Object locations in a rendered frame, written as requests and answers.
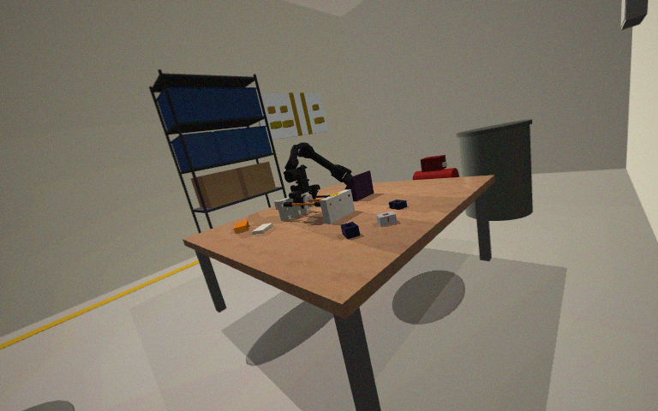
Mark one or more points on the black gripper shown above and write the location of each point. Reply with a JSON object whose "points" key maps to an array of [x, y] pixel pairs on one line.
{"points": [[303, 188]]}

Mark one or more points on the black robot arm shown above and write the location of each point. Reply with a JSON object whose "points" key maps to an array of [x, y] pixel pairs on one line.
{"points": [[292, 173]]}

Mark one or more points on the orange rectangular block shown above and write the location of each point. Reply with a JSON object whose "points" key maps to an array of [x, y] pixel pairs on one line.
{"points": [[241, 226]]}

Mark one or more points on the cream rectangular block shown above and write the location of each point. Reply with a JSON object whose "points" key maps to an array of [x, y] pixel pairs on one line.
{"points": [[262, 228]]}

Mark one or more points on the small white block with square hole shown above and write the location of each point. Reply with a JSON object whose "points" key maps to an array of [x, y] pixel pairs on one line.
{"points": [[387, 218]]}

